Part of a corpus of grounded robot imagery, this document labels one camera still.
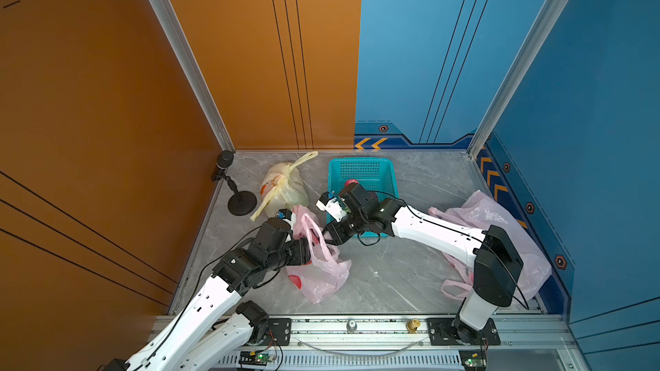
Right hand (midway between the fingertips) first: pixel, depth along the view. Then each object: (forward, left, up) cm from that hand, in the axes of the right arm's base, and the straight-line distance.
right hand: (324, 236), depth 76 cm
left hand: (-2, +4, 0) cm, 5 cm away
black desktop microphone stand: (+21, +35, -14) cm, 43 cm away
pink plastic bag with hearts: (+8, -48, +2) cm, 49 cm away
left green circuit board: (-28, +16, -16) cm, 36 cm away
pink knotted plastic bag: (-12, -1, +2) cm, 12 cm away
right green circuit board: (-28, -42, -18) cm, 54 cm away
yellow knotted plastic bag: (+20, +16, -2) cm, 26 cm away
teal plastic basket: (+35, -21, -12) cm, 43 cm away
